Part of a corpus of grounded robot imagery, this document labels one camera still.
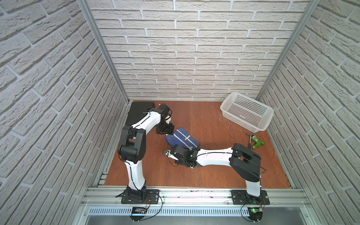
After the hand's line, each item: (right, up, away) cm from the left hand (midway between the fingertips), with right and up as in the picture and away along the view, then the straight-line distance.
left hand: (170, 131), depth 94 cm
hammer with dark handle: (+57, -3, +4) cm, 58 cm away
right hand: (+7, -12, -5) cm, 15 cm away
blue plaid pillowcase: (+8, -5, +3) cm, 10 cm away
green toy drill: (+61, -8, +1) cm, 61 cm away
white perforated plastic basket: (+65, +11, +16) cm, 68 cm away
